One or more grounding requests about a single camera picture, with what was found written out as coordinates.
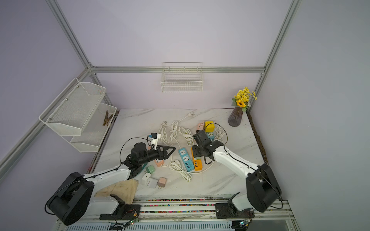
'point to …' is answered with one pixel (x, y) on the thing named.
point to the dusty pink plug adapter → (161, 182)
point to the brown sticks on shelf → (106, 119)
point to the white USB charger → (144, 179)
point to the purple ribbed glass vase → (235, 117)
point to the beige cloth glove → (125, 189)
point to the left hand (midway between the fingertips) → (172, 149)
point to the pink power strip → (200, 125)
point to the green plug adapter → (150, 169)
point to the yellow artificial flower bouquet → (242, 99)
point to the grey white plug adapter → (151, 183)
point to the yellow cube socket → (210, 127)
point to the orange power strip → (198, 163)
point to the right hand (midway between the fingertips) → (199, 152)
